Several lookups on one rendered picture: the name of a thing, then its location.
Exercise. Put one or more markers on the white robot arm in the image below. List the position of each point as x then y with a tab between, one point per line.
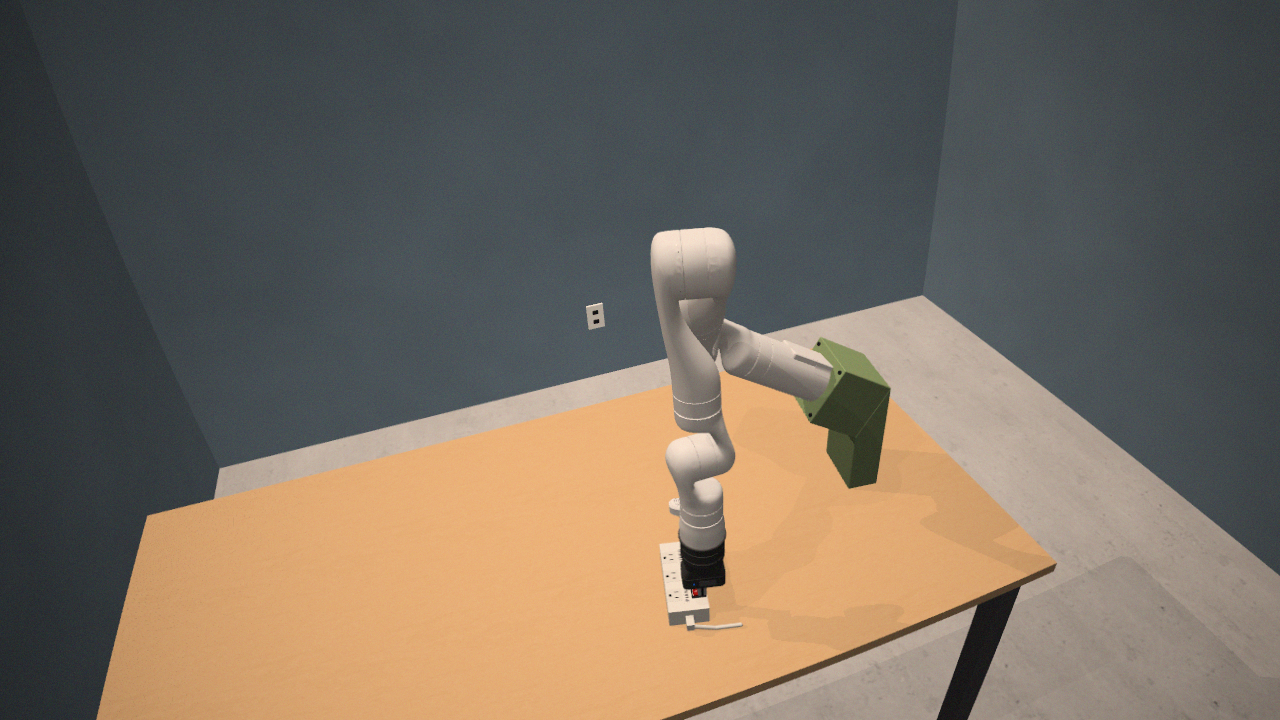
694	264

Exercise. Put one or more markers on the white power strip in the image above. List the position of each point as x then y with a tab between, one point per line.
684	606

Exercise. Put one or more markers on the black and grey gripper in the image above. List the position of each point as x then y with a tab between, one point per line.
702	549

